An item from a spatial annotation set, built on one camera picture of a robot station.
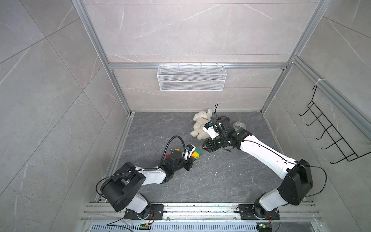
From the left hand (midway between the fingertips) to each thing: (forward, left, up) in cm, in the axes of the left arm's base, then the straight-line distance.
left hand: (196, 154), depth 86 cm
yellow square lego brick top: (+1, +11, +4) cm, 12 cm away
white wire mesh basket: (+49, +3, +21) cm, 53 cm away
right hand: (+2, -6, +8) cm, 10 cm away
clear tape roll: (+27, -35, -6) cm, 45 cm away
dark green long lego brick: (+1, -1, +1) cm, 2 cm away
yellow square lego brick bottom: (-1, +1, +1) cm, 1 cm away
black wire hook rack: (-15, -62, +24) cm, 68 cm away
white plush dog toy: (+29, -5, -1) cm, 30 cm away
